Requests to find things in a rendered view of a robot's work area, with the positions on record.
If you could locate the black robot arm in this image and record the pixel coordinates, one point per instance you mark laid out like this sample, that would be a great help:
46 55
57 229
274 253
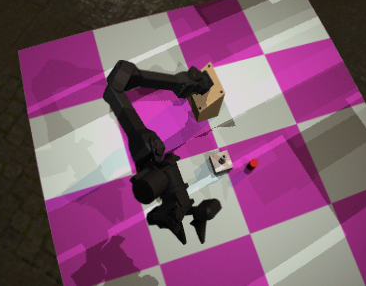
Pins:
153 176

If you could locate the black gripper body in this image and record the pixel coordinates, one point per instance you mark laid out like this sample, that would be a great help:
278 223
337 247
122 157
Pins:
205 210

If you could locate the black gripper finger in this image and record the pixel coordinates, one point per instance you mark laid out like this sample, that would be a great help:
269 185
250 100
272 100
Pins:
179 233
200 227

